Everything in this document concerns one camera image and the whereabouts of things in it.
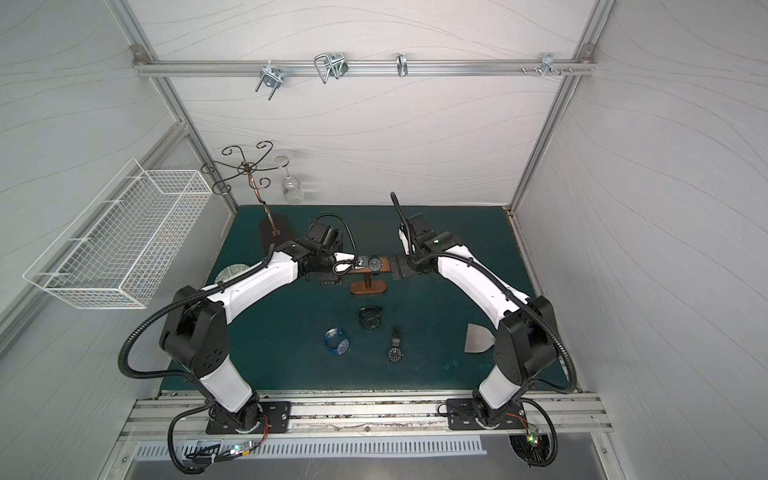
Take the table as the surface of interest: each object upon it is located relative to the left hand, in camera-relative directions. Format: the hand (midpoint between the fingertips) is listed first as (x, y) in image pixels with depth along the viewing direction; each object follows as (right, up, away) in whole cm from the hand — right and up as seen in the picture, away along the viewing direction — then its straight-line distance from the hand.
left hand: (339, 257), depth 90 cm
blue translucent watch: (0, -24, -4) cm, 25 cm away
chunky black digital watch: (+10, -17, -4) cm, 20 cm away
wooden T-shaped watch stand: (+9, -10, +6) cm, 14 cm away
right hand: (+21, -1, -4) cm, 22 cm away
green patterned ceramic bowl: (-38, -5, +7) cm, 39 cm away
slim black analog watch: (+17, -26, -8) cm, 33 cm away
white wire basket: (-48, +4, -21) cm, 52 cm away
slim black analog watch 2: (+11, -2, -5) cm, 13 cm away
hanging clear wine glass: (-17, +23, +7) cm, 30 cm away
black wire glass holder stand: (-27, +9, +21) cm, 35 cm away
